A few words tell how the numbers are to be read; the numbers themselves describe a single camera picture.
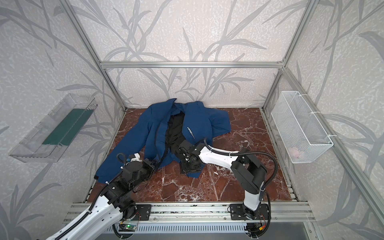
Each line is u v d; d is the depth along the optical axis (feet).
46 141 2.07
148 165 2.27
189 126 3.34
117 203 1.80
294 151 2.37
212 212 2.47
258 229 2.29
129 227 2.32
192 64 3.16
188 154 2.22
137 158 2.42
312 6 2.31
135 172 1.98
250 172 1.51
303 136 1.99
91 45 2.78
